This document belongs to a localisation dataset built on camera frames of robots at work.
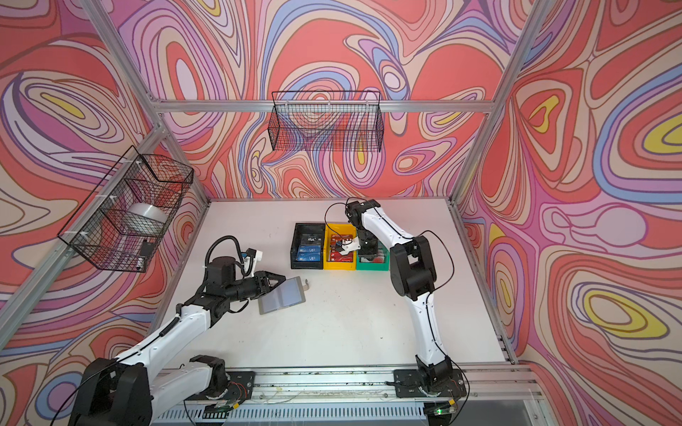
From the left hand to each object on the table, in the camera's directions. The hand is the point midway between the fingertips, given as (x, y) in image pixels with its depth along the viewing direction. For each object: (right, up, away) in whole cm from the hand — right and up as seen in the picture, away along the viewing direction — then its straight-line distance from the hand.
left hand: (285, 279), depth 81 cm
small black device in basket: (-38, +10, -7) cm, 40 cm away
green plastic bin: (+27, +2, +13) cm, 30 cm away
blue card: (+5, +6, +20) cm, 21 cm away
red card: (+16, +5, +17) cm, 24 cm away
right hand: (+30, +5, +15) cm, 34 cm away
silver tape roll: (-36, +18, -10) cm, 42 cm away
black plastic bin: (+3, +13, +26) cm, 29 cm away
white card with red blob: (+29, +4, +12) cm, 32 cm away
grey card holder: (-1, -7, +9) cm, 12 cm away
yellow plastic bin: (+14, +13, +24) cm, 31 cm away
